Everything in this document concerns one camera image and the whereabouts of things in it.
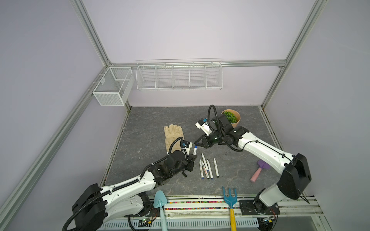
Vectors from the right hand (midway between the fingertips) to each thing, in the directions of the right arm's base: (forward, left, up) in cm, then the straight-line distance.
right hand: (196, 145), depth 77 cm
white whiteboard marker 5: (-7, -3, -18) cm, 19 cm away
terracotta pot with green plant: (+26, -26, -7) cm, 38 cm away
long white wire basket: (+49, +11, +13) cm, 51 cm away
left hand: (-5, +1, -4) cm, 6 cm away
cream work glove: (+21, +17, -18) cm, 32 cm away
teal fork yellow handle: (-23, -19, -18) cm, 35 cm away
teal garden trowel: (-24, +19, -16) cm, 35 cm away
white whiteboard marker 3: (-7, -8, -18) cm, 21 cm away
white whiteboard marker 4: (-3, -5, -17) cm, 18 cm away
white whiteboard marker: (-2, +1, -1) cm, 2 cm away
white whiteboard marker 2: (-6, -12, -17) cm, 22 cm away
